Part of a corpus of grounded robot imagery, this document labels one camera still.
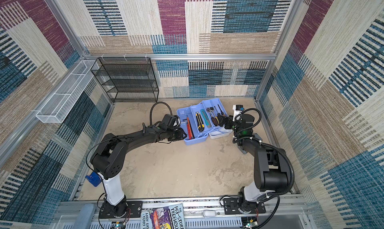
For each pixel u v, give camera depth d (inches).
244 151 35.4
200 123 37.9
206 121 38.0
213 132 37.3
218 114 37.9
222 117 32.2
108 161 19.4
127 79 43.8
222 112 38.2
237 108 31.9
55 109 27.6
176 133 33.0
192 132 39.3
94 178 31.3
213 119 36.7
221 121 32.7
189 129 40.1
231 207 28.7
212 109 39.0
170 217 27.5
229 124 32.0
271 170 17.9
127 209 28.6
